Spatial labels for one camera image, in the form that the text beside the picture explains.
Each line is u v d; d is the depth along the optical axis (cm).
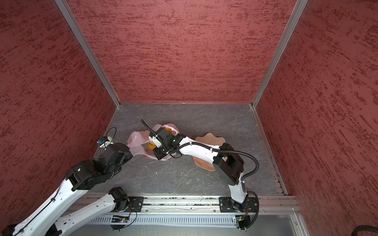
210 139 97
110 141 60
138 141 72
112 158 48
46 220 40
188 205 76
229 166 47
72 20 76
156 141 74
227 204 74
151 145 94
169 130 67
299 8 71
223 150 49
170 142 64
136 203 74
